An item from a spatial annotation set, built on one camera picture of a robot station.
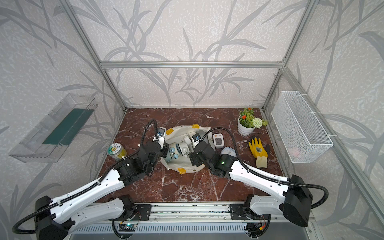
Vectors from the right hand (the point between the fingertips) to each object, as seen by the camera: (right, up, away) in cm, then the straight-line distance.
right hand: (195, 150), depth 78 cm
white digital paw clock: (+15, +2, +21) cm, 26 cm away
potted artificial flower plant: (+33, +14, +16) cm, 39 cm away
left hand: (-15, +7, -4) cm, 17 cm away
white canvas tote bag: (-7, -9, +5) cm, 12 cm away
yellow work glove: (+40, -5, +15) cm, 43 cm away
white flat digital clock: (-5, +4, +12) cm, 13 cm away
